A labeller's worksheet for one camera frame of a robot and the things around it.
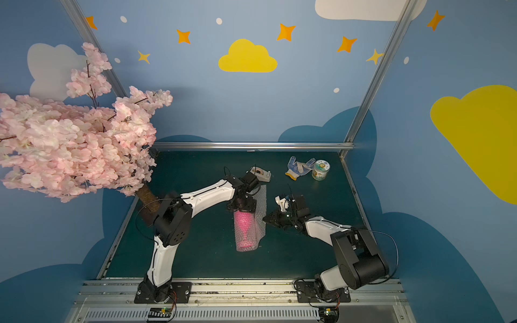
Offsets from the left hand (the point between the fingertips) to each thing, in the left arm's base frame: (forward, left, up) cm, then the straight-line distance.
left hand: (247, 206), depth 94 cm
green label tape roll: (+22, -38, +3) cm, 44 cm away
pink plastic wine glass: (-8, 0, +3) cm, 9 cm away
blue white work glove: (+28, -27, -4) cm, 39 cm away
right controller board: (-41, -33, -7) cm, 53 cm away
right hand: (-6, -9, +3) cm, 11 cm away
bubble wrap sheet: (-12, -6, +3) cm, 14 cm away
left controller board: (-42, +30, -7) cm, 52 cm away
